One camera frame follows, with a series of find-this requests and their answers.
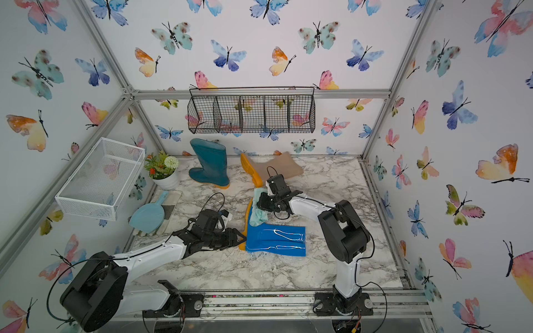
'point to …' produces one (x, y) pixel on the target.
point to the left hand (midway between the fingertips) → (245, 239)
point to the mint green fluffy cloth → (258, 214)
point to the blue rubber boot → (275, 238)
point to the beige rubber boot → (282, 164)
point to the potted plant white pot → (162, 169)
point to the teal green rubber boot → (214, 158)
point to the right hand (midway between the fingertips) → (257, 202)
